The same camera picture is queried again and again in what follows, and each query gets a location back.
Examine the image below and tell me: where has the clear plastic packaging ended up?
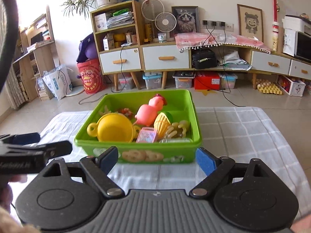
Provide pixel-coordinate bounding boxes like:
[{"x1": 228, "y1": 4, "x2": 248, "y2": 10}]
[{"x1": 159, "y1": 138, "x2": 192, "y2": 143}]

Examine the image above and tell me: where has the microwave oven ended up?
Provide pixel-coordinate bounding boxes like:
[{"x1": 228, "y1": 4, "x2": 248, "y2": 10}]
[{"x1": 283, "y1": 28, "x2": 311, "y2": 62}]

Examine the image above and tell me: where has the clear box black lid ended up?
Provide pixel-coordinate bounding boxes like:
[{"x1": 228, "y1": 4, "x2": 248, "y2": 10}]
[{"x1": 172, "y1": 71, "x2": 195, "y2": 89}]

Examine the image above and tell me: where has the white paper shopping bag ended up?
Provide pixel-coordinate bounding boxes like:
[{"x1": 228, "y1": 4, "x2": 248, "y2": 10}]
[{"x1": 42, "y1": 65, "x2": 72, "y2": 100}]

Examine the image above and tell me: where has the wooden tv cabinet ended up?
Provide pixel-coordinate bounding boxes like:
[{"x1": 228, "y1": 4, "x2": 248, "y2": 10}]
[{"x1": 139, "y1": 42, "x2": 310, "y2": 89}]

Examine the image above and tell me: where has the pink toy box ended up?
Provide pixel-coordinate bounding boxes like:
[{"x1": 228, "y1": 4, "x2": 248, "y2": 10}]
[{"x1": 136, "y1": 127, "x2": 158, "y2": 143}]

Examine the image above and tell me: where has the black bag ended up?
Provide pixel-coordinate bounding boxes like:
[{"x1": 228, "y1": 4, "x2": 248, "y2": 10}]
[{"x1": 191, "y1": 48, "x2": 218, "y2": 70}]

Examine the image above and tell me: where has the beige starfish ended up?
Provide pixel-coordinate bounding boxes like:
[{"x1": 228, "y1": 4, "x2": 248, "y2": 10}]
[{"x1": 98, "y1": 105, "x2": 112, "y2": 116}]

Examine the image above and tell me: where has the yellow toy corn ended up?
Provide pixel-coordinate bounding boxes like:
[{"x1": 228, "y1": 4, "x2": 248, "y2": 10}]
[{"x1": 153, "y1": 111, "x2": 173, "y2": 139}]

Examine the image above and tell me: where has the clear box blue lid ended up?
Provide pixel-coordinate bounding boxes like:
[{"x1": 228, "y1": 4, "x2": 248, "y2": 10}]
[{"x1": 142, "y1": 72, "x2": 162, "y2": 90}]

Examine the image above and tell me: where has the person's left hand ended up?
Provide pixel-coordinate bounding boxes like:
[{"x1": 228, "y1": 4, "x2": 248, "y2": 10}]
[{"x1": 1, "y1": 175, "x2": 27, "y2": 214}]

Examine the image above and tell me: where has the wooden desk shelf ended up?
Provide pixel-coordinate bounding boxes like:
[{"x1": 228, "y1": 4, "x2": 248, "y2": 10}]
[{"x1": 13, "y1": 6, "x2": 57, "y2": 102}]

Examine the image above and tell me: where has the small red figurine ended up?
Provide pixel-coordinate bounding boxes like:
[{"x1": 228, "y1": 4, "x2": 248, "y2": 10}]
[{"x1": 118, "y1": 108, "x2": 134, "y2": 120}]

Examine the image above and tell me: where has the person's right hand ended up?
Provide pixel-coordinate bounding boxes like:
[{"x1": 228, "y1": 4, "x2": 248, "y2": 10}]
[{"x1": 290, "y1": 214, "x2": 311, "y2": 233}]

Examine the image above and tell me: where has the wooden shelf cabinet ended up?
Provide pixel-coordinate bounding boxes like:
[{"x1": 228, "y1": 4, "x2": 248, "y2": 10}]
[{"x1": 90, "y1": 0, "x2": 145, "y2": 91}]

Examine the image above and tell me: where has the red cardboard box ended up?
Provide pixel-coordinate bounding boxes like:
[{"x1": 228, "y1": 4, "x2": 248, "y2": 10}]
[{"x1": 194, "y1": 71, "x2": 220, "y2": 90}]

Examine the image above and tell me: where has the framed cartoon girl picture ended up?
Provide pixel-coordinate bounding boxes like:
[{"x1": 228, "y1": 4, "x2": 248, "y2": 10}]
[{"x1": 237, "y1": 4, "x2": 264, "y2": 41}]

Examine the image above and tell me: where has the framed cat picture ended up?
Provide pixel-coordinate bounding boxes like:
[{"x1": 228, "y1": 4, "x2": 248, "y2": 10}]
[{"x1": 171, "y1": 6, "x2": 200, "y2": 35}]

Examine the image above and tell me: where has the green plastic storage bin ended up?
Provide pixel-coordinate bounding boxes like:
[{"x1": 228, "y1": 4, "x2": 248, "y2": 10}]
[{"x1": 74, "y1": 90, "x2": 202, "y2": 163}]

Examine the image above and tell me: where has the white desk fan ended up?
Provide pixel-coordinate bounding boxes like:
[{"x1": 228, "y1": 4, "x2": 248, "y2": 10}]
[{"x1": 155, "y1": 12, "x2": 176, "y2": 43}]

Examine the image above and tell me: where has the yellow egg tray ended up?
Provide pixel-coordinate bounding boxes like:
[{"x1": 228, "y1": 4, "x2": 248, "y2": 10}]
[{"x1": 256, "y1": 79, "x2": 283, "y2": 95}]

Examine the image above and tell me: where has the purple plush toy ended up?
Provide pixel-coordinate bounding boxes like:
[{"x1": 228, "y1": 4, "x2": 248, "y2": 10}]
[{"x1": 76, "y1": 33, "x2": 98, "y2": 63}]

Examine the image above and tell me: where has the red snack bucket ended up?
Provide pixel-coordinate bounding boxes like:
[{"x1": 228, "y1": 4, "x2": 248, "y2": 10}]
[{"x1": 77, "y1": 58, "x2": 107, "y2": 94}]

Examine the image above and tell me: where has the white toy crate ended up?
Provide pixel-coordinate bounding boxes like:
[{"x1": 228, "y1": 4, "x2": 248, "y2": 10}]
[{"x1": 277, "y1": 75, "x2": 306, "y2": 97}]

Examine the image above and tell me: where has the pink tasselled cloth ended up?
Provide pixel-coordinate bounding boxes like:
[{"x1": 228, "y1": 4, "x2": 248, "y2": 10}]
[{"x1": 175, "y1": 33, "x2": 271, "y2": 54}]

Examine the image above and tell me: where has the yellow toy pot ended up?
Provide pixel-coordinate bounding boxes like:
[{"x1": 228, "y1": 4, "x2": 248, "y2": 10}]
[{"x1": 87, "y1": 113, "x2": 141, "y2": 143}]

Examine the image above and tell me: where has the white rear fan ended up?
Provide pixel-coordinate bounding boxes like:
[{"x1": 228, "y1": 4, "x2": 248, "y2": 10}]
[{"x1": 141, "y1": 0, "x2": 164, "y2": 21}]

